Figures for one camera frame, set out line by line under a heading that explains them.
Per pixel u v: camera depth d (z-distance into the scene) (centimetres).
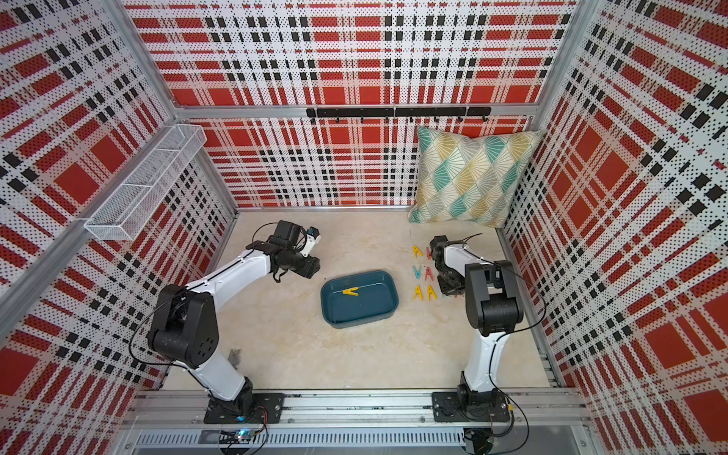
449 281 84
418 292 96
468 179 94
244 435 69
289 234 74
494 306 52
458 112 88
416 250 107
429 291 96
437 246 77
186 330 46
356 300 93
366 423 72
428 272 101
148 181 78
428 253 108
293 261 78
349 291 96
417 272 102
